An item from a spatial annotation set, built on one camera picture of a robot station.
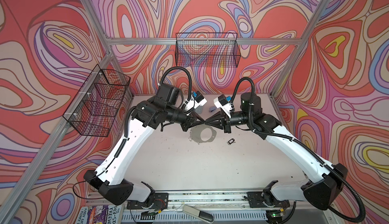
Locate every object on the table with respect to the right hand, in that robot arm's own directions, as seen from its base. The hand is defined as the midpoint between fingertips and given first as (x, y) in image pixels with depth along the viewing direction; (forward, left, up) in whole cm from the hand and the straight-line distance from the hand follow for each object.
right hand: (206, 126), depth 63 cm
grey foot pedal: (-28, +4, -28) cm, 40 cm away
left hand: (0, +1, +3) cm, 3 cm away
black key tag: (+10, -17, -32) cm, 38 cm away
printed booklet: (-26, +49, -29) cm, 63 cm away
